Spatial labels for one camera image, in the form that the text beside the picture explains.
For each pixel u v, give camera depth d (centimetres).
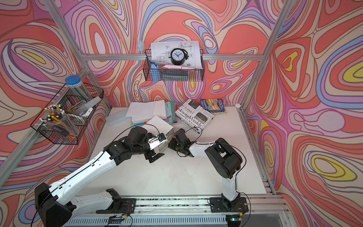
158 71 80
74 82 70
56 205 37
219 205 73
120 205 72
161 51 84
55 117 58
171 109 112
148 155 65
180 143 75
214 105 115
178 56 80
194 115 105
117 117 112
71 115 69
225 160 51
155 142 63
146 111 110
